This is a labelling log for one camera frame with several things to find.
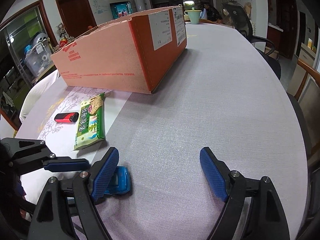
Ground blue toy car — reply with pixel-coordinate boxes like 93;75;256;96
104;166;131;196

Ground green cracker packet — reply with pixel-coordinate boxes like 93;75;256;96
74;93;105;151

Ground red black lighter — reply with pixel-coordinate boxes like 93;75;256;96
54;112;79;123

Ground white cloth covered chair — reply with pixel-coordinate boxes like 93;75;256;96
19;69;60;123

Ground clear storage bin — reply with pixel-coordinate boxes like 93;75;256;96
25;40;53;77

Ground wooden chair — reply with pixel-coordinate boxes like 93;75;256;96
287;59;319;167

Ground open cardboard box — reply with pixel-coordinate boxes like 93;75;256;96
51;5;187;94

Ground green mug with lid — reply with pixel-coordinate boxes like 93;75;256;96
184;9;201;24

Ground black office chair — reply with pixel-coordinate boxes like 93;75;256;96
223;1;281;80

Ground seated person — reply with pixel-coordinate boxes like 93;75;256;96
203;3;222;23

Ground wall television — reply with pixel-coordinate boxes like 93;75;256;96
110;1;133;20

